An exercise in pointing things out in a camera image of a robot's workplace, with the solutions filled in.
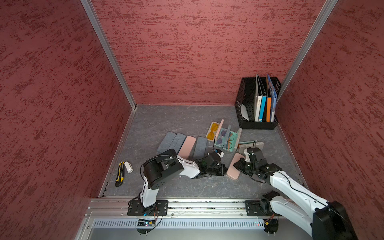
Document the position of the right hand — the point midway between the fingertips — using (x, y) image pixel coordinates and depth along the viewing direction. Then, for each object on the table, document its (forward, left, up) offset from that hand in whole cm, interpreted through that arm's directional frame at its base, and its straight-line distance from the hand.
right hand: (233, 168), depth 85 cm
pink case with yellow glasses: (+28, +9, -2) cm, 30 cm away
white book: (+33, -17, +23) cm, 44 cm away
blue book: (+31, -25, +25) cm, 47 cm away
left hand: (-2, +4, -2) cm, 5 cm away
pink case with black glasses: (-2, +1, +1) cm, 3 cm away
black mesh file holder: (+54, -19, -2) cm, 57 cm away
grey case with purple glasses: (+22, +3, -2) cm, 22 cm away
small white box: (+2, +61, +2) cm, 61 cm away
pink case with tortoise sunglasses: (+15, +28, 0) cm, 31 cm away
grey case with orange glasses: (+21, -5, -3) cm, 22 cm away
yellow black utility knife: (-3, +65, 0) cm, 66 cm away
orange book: (+31, -25, +16) cm, 43 cm away
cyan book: (+32, -20, +24) cm, 45 cm away
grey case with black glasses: (+18, +34, +1) cm, 38 cm away
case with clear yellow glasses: (+11, +20, 0) cm, 23 cm away
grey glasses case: (+18, +41, +1) cm, 45 cm away
